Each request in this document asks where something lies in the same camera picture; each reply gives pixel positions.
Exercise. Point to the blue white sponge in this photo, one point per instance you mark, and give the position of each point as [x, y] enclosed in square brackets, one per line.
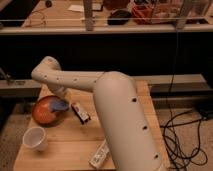
[58, 105]

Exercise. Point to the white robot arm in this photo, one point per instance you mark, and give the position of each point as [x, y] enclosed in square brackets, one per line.
[127, 131]

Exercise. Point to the orange ceramic bowl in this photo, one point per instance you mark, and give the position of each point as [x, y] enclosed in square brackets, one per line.
[42, 113]

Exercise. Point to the black object on bench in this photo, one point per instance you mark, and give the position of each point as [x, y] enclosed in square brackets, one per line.
[119, 17]

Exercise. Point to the white remote control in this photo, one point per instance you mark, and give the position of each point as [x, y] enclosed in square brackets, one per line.
[99, 156]

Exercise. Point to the orange container on bench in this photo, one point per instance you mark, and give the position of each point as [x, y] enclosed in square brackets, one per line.
[142, 14]

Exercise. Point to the white paper sheet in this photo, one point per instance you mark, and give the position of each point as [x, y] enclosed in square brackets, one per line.
[76, 8]

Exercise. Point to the white paper cup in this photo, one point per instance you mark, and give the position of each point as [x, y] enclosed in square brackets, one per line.
[35, 139]

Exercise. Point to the grey metal post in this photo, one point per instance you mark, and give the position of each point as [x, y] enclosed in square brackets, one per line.
[88, 14]

